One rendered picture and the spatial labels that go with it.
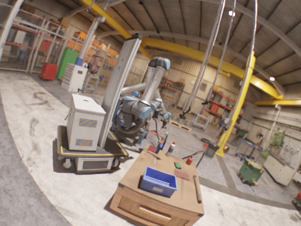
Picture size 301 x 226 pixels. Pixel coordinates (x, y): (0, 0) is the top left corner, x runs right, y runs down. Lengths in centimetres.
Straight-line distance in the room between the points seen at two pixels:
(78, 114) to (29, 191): 100
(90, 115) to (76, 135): 27
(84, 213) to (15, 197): 71
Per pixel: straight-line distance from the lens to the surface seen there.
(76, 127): 139
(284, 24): 979
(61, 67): 906
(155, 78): 141
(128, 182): 114
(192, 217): 129
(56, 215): 139
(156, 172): 123
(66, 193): 152
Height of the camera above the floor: 124
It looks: 10 degrees down
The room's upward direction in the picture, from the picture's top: 21 degrees clockwise
